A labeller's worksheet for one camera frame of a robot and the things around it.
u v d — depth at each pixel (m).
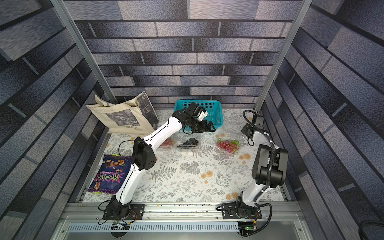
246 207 0.63
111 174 0.81
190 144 0.97
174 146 0.92
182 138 1.03
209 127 0.79
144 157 0.59
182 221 0.74
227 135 1.05
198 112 0.76
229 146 0.91
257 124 0.74
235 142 0.94
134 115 0.92
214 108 1.14
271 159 0.44
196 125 0.78
